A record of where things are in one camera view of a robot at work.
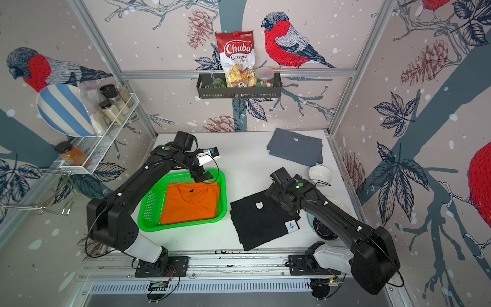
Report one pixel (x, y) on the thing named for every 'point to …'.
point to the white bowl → (320, 175)
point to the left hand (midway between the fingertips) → (210, 161)
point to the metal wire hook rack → (61, 174)
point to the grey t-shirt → (296, 147)
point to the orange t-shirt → (185, 202)
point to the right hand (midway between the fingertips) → (274, 196)
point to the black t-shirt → (259, 219)
